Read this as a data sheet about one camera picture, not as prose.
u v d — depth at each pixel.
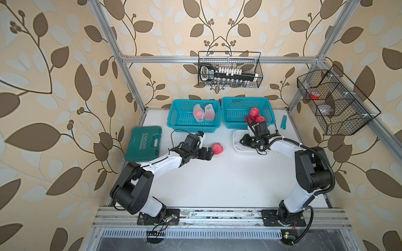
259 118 1.06
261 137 0.75
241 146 0.91
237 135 1.01
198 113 1.08
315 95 0.81
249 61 0.91
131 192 0.43
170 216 0.74
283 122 1.12
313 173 0.48
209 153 0.80
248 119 1.12
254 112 1.12
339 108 0.74
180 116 1.16
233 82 0.87
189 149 0.69
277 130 1.08
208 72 0.84
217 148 0.93
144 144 0.96
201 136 0.81
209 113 1.08
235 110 1.19
